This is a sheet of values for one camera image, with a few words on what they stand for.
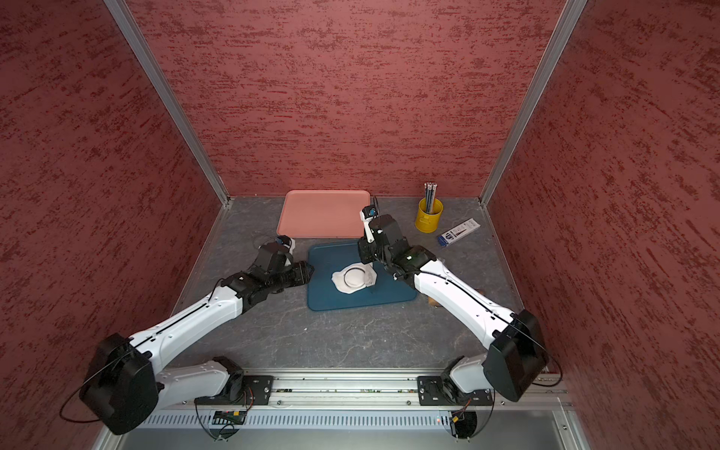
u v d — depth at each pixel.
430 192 1.03
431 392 0.74
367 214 0.69
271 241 0.73
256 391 0.74
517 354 0.40
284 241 0.76
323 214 1.16
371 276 0.90
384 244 0.59
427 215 1.03
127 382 0.39
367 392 0.76
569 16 0.71
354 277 0.95
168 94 0.87
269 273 0.63
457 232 1.08
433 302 0.90
